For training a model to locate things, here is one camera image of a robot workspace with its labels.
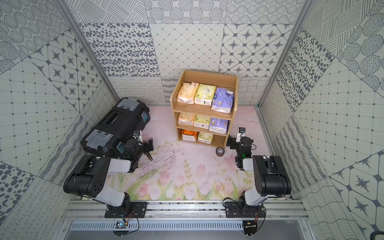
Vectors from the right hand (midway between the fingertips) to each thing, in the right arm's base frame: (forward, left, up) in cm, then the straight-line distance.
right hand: (235, 137), depth 95 cm
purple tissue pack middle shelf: (-4, +13, +17) cm, 22 cm away
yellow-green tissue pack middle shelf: (-1, +22, +16) cm, 27 cm away
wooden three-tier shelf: (+19, +6, +29) cm, 35 cm away
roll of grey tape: (-7, +10, -6) cm, 14 cm away
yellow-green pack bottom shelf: (-1, +20, 0) cm, 20 cm away
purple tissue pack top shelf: (+2, +12, +30) cm, 32 cm away
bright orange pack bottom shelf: (-1, +30, +2) cm, 30 cm away
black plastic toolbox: (-10, +75, +13) cm, 77 cm away
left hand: (-2, +60, +1) cm, 60 cm away
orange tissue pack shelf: (+2, +31, +16) cm, 35 cm away
